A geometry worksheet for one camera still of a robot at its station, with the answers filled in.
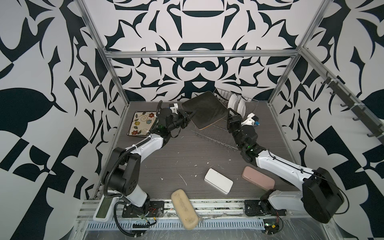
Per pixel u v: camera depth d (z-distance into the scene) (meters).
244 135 0.59
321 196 0.41
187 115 0.77
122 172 0.46
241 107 0.99
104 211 0.70
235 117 0.70
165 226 0.70
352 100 0.60
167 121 0.68
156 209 0.73
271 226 0.71
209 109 0.82
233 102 0.99
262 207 0.67
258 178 0.81
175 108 0.79
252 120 0.71
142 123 1.05
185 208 0.71
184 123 0.77
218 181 0.79
